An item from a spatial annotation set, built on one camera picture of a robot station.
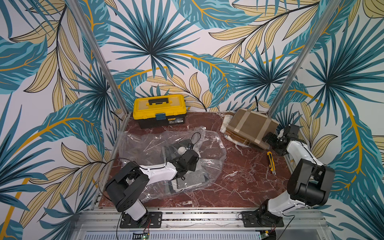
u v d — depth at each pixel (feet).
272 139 2.73
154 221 2.43
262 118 3.46
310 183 1.52
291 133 2.31
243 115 3.51
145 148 3.20
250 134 3.27
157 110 3.28
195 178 2.72
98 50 2.70
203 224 2.41
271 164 3.02
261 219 2.26
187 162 2.23
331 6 2.25
